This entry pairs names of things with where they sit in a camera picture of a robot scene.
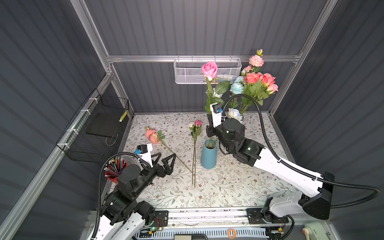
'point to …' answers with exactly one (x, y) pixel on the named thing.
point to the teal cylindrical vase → (209, 154)
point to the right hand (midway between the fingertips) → (210, 116)
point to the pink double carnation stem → (156, 137)
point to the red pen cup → (114, 167)
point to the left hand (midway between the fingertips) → (169, 155)
